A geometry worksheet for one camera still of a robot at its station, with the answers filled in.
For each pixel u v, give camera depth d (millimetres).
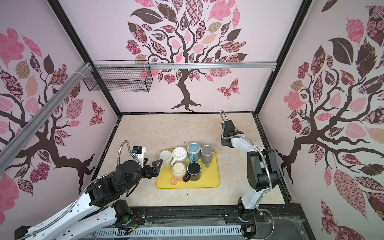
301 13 709
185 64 939
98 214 582
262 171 470
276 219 731
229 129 749
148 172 613
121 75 949
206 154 846
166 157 880
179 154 876
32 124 573
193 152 854
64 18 704
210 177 871
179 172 795
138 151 595
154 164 622
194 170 795
